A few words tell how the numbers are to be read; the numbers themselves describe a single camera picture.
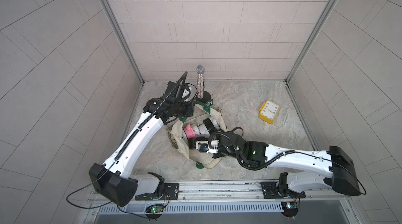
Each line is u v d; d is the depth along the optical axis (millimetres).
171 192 708
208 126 822
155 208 644
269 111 974
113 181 360
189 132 776
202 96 957
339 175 389
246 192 722
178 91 550
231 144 513
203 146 554
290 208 680
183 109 606
